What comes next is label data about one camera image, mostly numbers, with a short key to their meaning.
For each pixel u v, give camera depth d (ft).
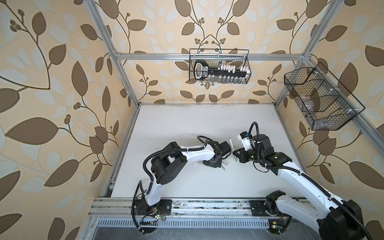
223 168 2.85
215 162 2.52
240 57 2.99
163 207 2.44
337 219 1.25
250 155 2.26
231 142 2.65
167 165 1.62
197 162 2.92
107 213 2.42
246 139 2.38
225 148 2.36
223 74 2.75
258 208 2.40
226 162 2.92
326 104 2.38
